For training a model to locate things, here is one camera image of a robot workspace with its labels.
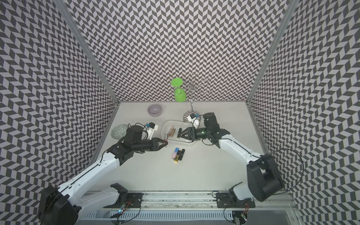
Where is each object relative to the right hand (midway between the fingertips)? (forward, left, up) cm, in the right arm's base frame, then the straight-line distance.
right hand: (181, 138), depth 76 cm
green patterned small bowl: (+16, +46, -17) cm, 51 cm away
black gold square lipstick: (-3, +3, -17) cm, 18 cm away
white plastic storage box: (+19, +9, -18) cm, 28 cm away
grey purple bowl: (+33, +22, -15) cm, 43 cm away
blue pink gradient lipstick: (0, +4, -18) cm, 18 cm away
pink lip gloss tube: (+15, +9, -17) cm, 25 cm away
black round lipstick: (-2, +1, -18) cm, 18 cm away
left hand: (-3, +8, -2) cm, 9 cm away
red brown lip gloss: (+14, +13, -22) cm, 28 cm away
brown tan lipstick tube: (+15, +7, -18) cm, 24 cm away
